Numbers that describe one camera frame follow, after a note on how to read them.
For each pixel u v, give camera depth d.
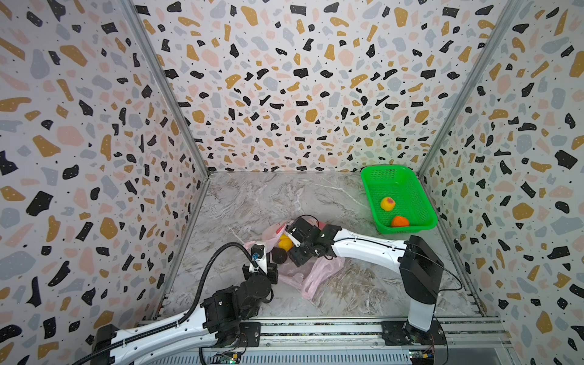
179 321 0.50
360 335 0.76
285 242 0.91
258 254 0.60
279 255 0.86
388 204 1.03
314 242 0.64
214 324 0.51
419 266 0.51
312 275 0.70
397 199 1.12
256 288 0.54
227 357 0.70
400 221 0.97
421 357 0.72
